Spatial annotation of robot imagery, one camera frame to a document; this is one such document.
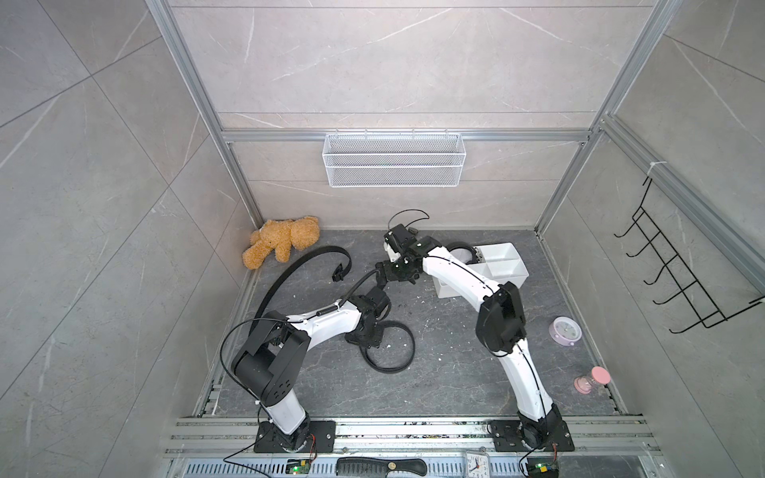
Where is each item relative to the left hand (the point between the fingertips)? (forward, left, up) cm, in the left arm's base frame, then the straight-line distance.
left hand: (375, 338), depth 90 cm
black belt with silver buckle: (+31, -31, +7) cm, 44 cm away
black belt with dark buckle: (+22, +13, +3) cm, 26 cm away
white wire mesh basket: (+52, -8, +28) cm, 60 cm away
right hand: (+17, -5, +8) cm, 20 cm away
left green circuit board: (-31, +19, -2) cm, 37 cm away
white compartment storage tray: (+25, -46, +3) cm, 52 cm away
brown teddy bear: (+37, +35, +8) cm, 51 cm away
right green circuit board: (-33, -41, -3) cm, 53 cm away
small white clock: (-33, -24, +1) cm, 40 cm away
